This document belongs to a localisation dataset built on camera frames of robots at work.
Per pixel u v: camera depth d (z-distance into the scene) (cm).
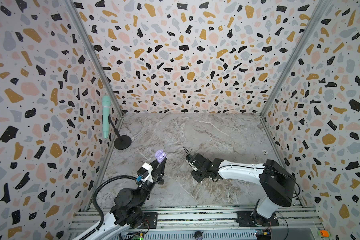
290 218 76
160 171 63
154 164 64
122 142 103
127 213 55
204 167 67
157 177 57
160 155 61
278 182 47
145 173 51
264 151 100
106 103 80
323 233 70
